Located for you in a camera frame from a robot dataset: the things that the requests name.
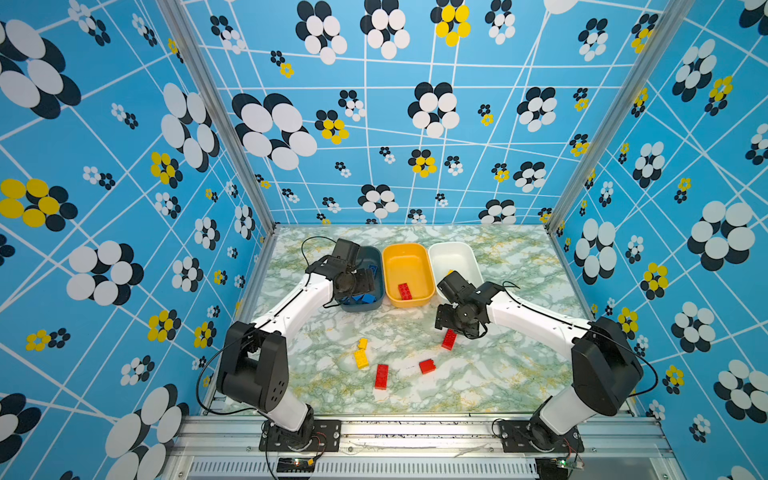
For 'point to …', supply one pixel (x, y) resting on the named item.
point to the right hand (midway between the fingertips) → (447, 326)
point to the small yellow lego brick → (363, 343)
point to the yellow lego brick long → (361, 358)
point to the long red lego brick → (382, 375)
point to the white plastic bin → (461, 257)
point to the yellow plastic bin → (410, 264)
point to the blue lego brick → (369, 298)
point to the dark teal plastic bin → (370, 255)
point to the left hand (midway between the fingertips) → (365, 283)
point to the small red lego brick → (427, 366)
